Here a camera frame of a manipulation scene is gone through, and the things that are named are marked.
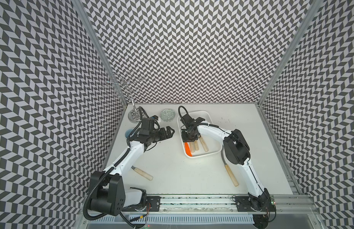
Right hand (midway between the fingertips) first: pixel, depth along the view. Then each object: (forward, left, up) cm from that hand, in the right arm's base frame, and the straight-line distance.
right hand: (186, 141), depth 96 cm
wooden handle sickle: (-3, -7, 0) cm, 8 cm away
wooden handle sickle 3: (-19, -26, -1) cm, 32 cm away
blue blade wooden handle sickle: (-2, -12, -1) cm, 13 cm away
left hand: (-2, +11, +13) cm, 17 cm away
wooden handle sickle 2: (-5, -4, +1) cm, 7 cm away
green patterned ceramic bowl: (+23, +14, 0) cm, 27 cm away
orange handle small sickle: (-7, -1, +1) cm, 8 cm away
